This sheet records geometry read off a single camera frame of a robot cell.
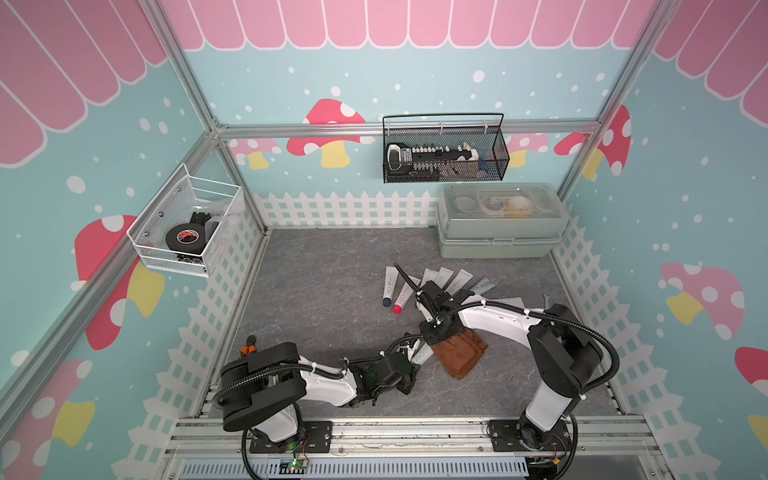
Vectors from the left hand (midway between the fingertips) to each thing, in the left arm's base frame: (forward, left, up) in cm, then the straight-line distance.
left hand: (414, 371), depth 85 cm
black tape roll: (+19, +56, +34) cm, 68 cm away
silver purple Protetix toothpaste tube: (+29, -25, +1) cm, 38 cm away
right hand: (+10, -5, +1) cm, 12 cm away
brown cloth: (+4, -13, +3) cm, 14 cm away
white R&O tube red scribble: (+30, -16, +2) cm, 34 cm away
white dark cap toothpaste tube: (+29, +8, +2) cm, 30 cm away
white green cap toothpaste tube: (+33, -11, +1) cm, 35 cm away
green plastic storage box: (+49, -31, +13) cm, 60 cm away
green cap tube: (+4, -3, +3) cm, 6 cm away
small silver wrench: (+24, -45, +1) cm, 51 cm away
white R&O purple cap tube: (+34, -6, +1) cm, 34 cm away
